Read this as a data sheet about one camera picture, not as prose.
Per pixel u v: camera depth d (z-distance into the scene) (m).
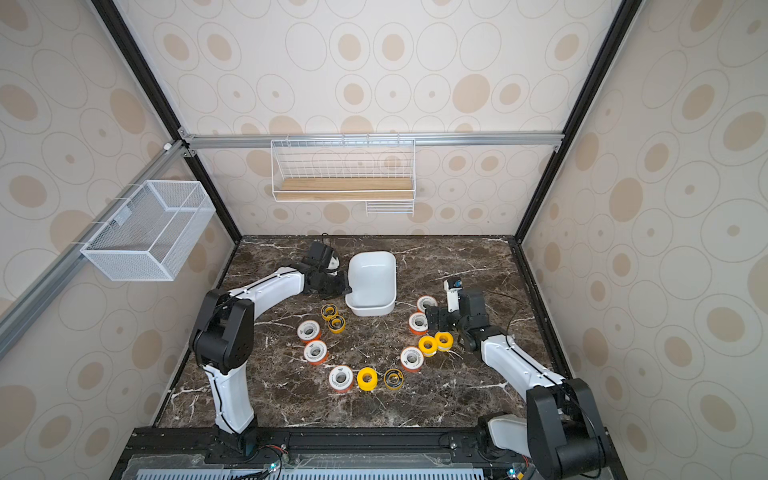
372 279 1.06
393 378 0.85
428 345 0.90
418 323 0.94
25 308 0.52
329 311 0.97
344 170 1.00
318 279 0.78
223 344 0.51
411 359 0.87
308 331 0.93
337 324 0.95
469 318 0.67
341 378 0.85
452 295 0.80
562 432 0.41
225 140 0.90
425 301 1.00
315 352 0.90
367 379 0.84
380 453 0.73
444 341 0.90
